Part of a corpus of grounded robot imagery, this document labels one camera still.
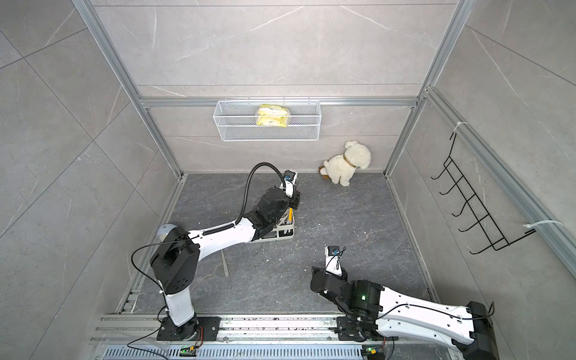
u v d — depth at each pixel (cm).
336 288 55
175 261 48
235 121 101
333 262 66
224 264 88
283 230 95
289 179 70
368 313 51
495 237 61
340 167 110
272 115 87
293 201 75
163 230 88
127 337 73
